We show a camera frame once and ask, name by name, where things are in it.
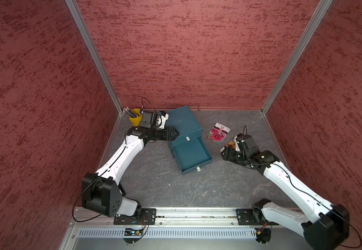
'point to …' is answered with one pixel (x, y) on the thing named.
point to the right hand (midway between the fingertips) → (226, 158)
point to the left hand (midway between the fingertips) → (171, 136)
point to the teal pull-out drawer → (192, 155)
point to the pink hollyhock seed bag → (218, 133)
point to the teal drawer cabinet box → (184, 122)
